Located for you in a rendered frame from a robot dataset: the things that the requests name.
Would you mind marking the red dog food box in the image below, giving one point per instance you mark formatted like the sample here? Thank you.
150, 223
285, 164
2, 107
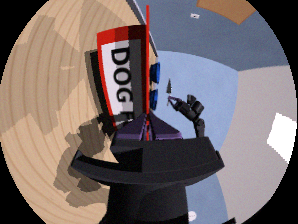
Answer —
123, 56

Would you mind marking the blue bowl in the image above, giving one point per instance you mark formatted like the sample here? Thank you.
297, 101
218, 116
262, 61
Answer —
153, 72
153, 97

